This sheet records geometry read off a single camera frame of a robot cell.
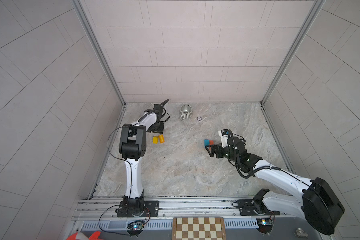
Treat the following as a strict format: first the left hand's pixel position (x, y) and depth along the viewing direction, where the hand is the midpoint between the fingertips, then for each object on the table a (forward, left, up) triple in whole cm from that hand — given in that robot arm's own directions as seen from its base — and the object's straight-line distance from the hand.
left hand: (158, 127), depth 102 cm
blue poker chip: (+8, -28, 0) cm, 30 cm away
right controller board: (-54, -56, +1) cm, 78 cm away
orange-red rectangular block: (-13, -35, +4) cm, 37 cm away
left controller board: (-55, +3, +4) cm, 56 cm away
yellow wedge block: (-11, +1, +2) cm, 11 cm away
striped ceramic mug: (+8, -19, +7) cm, 22 cm away
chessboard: (-56, -25, +4) cm, 61 cm away
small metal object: (-57, -69, +3) cm, 90 cm away
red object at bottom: (-58, +23, +8) cm, 63 cm away
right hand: (-20, -33, +10) cm, 40 cm away
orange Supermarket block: (-10, -3, +1) cm, 11 cm away
